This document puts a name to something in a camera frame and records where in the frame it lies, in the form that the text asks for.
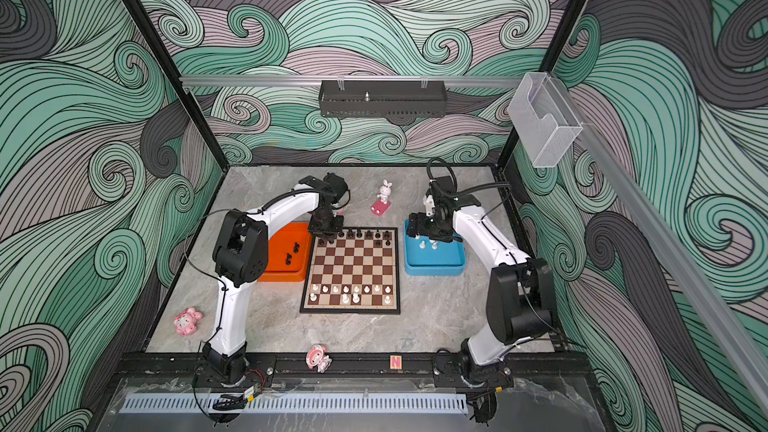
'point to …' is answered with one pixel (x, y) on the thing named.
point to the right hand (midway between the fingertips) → (421, 232)
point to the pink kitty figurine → (186, 322)
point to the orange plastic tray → (290, 252)
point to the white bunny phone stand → (382, 204)
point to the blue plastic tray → (428, 257)
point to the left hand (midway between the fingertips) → (334, 236)
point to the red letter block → (396, 362)
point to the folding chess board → (357, 273)
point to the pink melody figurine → (316, 358)
